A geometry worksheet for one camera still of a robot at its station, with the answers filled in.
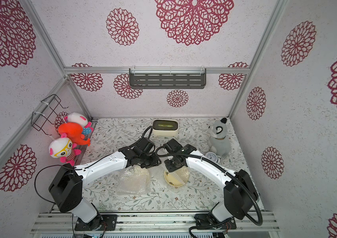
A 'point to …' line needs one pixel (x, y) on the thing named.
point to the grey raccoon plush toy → (219, 142)
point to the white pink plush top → (80, 118)
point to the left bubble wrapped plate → (133, 180)
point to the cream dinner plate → (177, 177)
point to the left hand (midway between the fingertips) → (160, 163)
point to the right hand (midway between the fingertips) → (169, 164)
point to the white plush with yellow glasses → (63, 148)
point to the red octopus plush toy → (74, 131)
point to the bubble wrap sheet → (158, 182)
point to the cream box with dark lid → (165, 127)
